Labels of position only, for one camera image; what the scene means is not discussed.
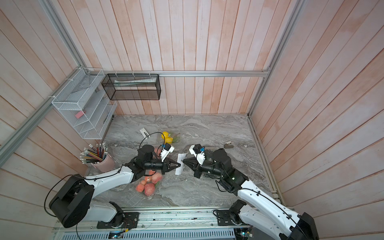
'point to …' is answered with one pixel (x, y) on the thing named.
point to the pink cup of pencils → (97, 155)
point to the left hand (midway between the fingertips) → (178, 167)
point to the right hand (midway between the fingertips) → (184, 160)
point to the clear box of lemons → (171, 136)
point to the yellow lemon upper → (164, 135)
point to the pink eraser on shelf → (79, 114)
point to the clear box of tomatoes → (157, 150)
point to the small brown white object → (227, 145)
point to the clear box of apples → (151, 184)
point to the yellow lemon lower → (169, 140)
